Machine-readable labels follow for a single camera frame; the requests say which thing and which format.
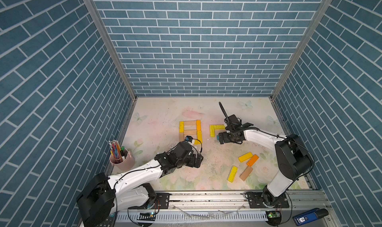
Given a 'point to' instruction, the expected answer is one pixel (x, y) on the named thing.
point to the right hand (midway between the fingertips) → (226, 138)
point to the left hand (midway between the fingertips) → (200, 158)
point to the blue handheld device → (310, 215)
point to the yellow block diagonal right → (245, 157)
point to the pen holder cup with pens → (120, 157)
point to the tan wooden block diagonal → (190, 131)
